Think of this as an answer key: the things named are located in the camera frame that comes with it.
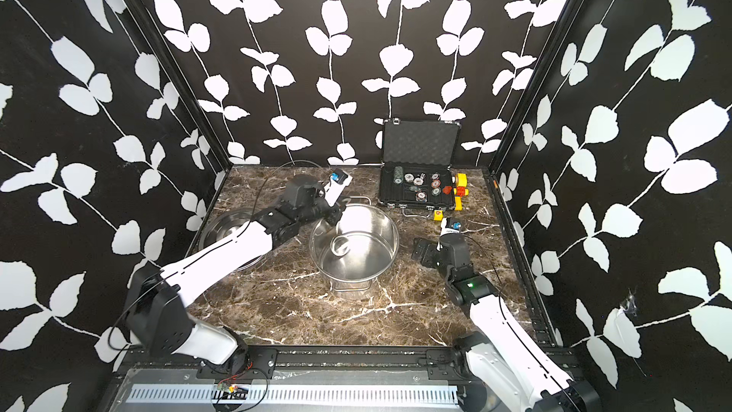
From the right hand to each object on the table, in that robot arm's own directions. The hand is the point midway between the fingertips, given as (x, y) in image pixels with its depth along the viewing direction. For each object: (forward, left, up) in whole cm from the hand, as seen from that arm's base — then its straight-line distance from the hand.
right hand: (425, 237), depth 83 cm
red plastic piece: (+29, -13, -13) cm, 34 cm away
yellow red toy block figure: (+30, -19, -11) cm, 37 cm away
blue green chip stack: (+36, +6, -11) cm, 38 cm away
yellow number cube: (+17, -8, -13) cm, 23 cm away
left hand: (+7, +22, +11) cm, 26 cm away
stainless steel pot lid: (+13, +71, -15) cm, 74 cm away
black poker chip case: (+42, -2, -9) cm, 43 cm away
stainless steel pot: (+2, +22, -13) cm, 25 cm away
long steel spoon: (+3, +27, -10) cm, 29 cm away
